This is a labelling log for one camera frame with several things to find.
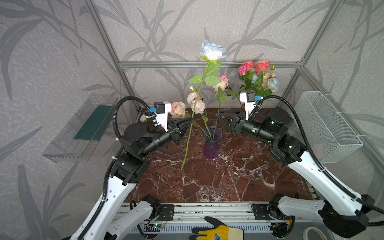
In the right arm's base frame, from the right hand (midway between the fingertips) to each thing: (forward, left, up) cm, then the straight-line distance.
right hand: (220, 108), depth 54 cm
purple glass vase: (+8, +1, -30) cm, 31 cm away
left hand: (-4, +10, 0) cm, 10 cm away
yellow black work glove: (-34, -1, -44) cm, 56 cm away
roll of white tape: (-33, -42, -46) cm, 70 cm away
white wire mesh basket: (-4, -47, -14) cm, 49 cm away
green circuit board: (-32, +28, -47) cm, 63 cm away
